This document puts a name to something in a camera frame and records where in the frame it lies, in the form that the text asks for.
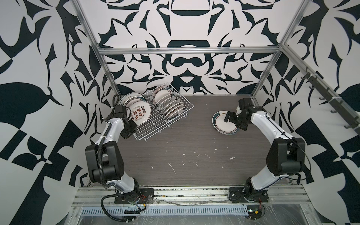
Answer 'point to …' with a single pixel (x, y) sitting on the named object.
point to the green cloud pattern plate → (160, 92)
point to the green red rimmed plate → (228, 128)
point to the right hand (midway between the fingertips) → (230, 119)
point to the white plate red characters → (139, 111)
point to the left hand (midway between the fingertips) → (132, 129)
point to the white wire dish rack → (167, 105)
